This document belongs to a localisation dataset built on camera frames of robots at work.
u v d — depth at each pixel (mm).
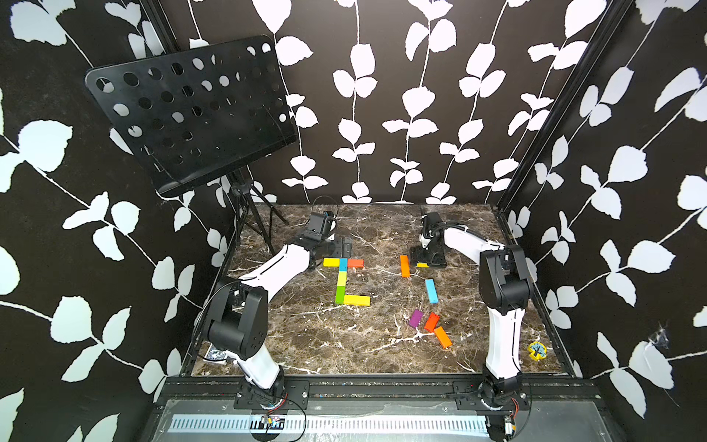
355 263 1020
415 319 881
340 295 930
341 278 977
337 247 819
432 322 878
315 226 714
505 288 559
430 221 854
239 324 457
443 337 842
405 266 1005
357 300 935
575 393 764
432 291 948
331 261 1003
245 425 700
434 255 875
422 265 938
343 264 1007
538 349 817
